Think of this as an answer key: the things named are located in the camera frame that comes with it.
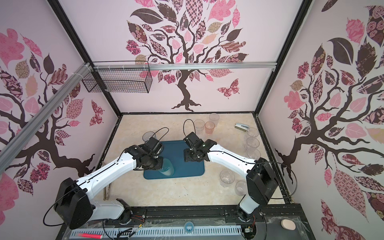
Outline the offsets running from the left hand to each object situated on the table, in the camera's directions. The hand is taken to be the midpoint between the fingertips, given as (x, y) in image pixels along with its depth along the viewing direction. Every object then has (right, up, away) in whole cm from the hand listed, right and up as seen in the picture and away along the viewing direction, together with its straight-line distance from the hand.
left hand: (159, 167), depth 81 cm
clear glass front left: (+39, -7, +4) cm, 40 cm away
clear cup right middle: (+59, +12, +19) cm, 63 cm away
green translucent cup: (+5, +1, -4) cm, 7 cm away
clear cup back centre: (+34, +30, +27) cm, 53 cm away
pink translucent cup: (+31, +23, +26) cm, 46 cm away
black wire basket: (-29, +55, +14) cm, 64 cm away
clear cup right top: (+61, +19, +23) cm, 68 cm away
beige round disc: (+65, -24, -11) cm, 71 cm away
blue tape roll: (+17, -26, -11) cm, 33 cm away
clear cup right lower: (+57, +6, +9) cm, 58 cm away
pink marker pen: (-30, -29, -12) cm, 43 cm away
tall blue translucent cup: (-10, +18, +11) cm, 23 cm away
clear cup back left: (+23, +24, +23) cm, 41 cm away
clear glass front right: (+46, -12, 0) cm, 48 cm away
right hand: (+16, +7, +2) cm, 18 cm away
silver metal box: (+57, +22, +28) cm, 67 cm away
